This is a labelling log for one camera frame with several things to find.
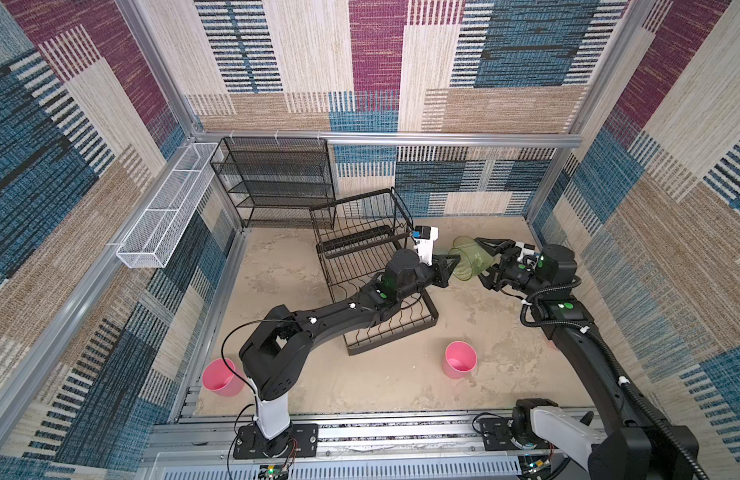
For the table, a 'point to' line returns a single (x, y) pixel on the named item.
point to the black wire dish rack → (355, 237)
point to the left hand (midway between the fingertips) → (465, 256)
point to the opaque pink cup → (459, 359)
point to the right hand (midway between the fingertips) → (471, 252)
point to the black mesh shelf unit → (277, 182)
